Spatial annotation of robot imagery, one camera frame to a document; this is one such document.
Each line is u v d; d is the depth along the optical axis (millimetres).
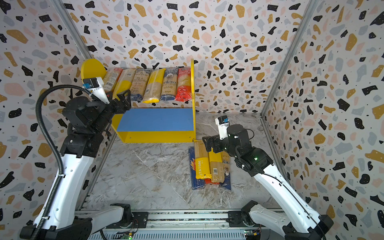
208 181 837
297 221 377
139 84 748
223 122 569
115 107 530
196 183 833
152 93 698
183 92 692
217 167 877
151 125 840
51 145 374
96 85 485
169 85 747
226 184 832
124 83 755
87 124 427
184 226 732
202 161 897
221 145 592
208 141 590
